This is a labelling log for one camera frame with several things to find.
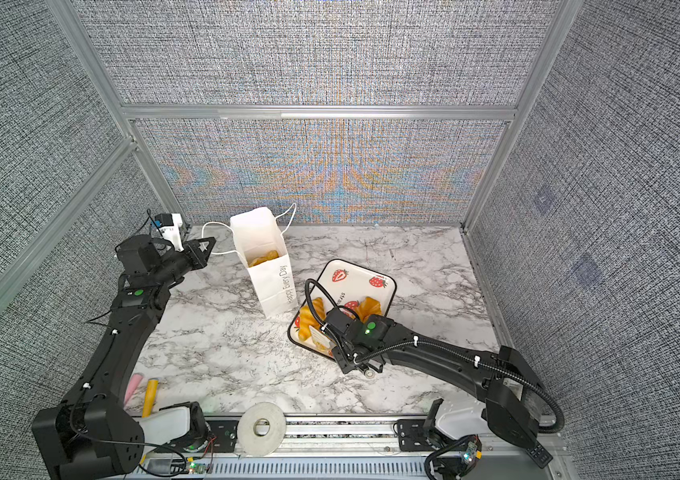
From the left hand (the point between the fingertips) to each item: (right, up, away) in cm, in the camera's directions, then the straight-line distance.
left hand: (215, 239), depth 77 cm
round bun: (+26, -30, +9) cm, 41 cm away
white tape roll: (+12, -50, -5) cm, 51 cm away
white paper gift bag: (+6, +3, +18) cm, 19 cm away
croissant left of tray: (+23, -24, +13) cm, 35 cm away
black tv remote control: (+79, -51, -8) cm, 94 cm away
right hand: (+34, -30, +2) cm, 45 cm away
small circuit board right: (+62, -50, -8) cm, 80 cm away
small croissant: (+8, -4, +26) cm, 28 cm away
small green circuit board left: (-2, -54, -7) cm, 54 cm away
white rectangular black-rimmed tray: (+34, -15, +26) cm, 45 cm away
